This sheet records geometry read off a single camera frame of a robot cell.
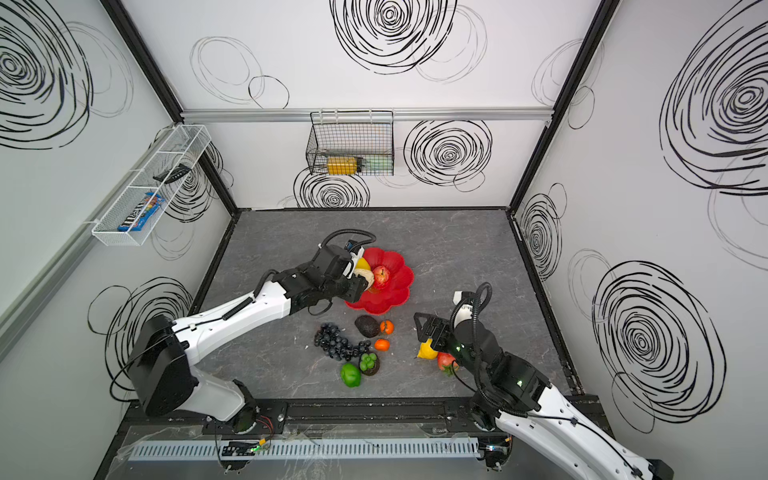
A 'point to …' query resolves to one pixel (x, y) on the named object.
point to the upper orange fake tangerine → (387, 326)
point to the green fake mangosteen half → (369, 363)
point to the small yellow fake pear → (426, 351)
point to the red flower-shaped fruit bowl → (395, 292)
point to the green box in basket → (378, 166)
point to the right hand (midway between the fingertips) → (424, 320)
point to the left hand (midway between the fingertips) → (363, 280)
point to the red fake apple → (381, 275)
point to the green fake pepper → (350, 375)
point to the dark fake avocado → (367, 326)
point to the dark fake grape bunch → (336, 346)
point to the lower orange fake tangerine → (382, 344)
